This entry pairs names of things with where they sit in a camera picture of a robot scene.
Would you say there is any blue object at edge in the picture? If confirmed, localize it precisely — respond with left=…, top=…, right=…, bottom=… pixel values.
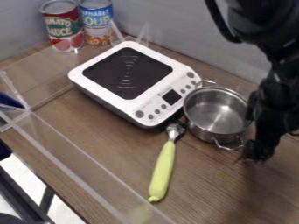
left=0, top=92, right=25, bottom=109

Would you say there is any clear acrylic barrier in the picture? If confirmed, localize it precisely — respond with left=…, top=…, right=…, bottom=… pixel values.
left=0, top=20, right=177, bottom=224

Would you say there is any tomato sauce can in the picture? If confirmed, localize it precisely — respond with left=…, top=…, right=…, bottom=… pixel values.
left=41, top=0, right=85, bottom=52

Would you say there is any green handled ice cream scoop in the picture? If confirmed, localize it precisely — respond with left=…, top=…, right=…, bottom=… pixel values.
left=149, top=122, right=186, bottom=203

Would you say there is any white and black stove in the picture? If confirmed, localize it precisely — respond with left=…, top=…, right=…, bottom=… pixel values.
left=69, top=41, right=202, bottom=129

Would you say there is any black metal table frame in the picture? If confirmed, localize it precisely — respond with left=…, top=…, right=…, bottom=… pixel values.
left=0, top=167, right=55, bottom=224

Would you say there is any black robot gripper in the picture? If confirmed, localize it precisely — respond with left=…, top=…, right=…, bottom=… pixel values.
left=242, top=71, right=299, bottom=162

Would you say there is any silver metal pot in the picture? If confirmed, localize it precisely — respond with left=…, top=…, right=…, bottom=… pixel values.
left=183, top=80, right=251, bottom=151

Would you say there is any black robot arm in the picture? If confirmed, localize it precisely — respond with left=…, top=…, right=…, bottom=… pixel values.
left=205, top=0, right=299, bottom=163

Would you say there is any alphabet soup can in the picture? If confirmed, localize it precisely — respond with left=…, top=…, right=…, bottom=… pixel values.
left=79, top=0, right=114, bottom=46

